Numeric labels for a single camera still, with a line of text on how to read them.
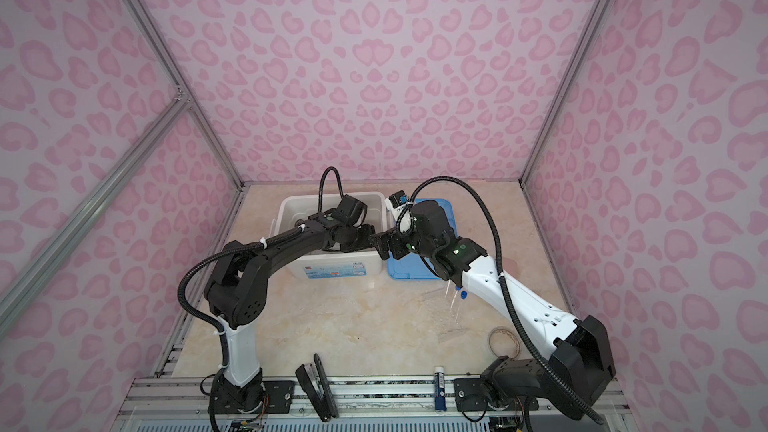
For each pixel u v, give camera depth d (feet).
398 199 2.14
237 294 1.67
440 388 2.40
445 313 2.86
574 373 1.24
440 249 1.86
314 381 2.44
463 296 2.46
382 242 2.17
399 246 2.20
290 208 3.10
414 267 2.14
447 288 2.76
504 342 2.69
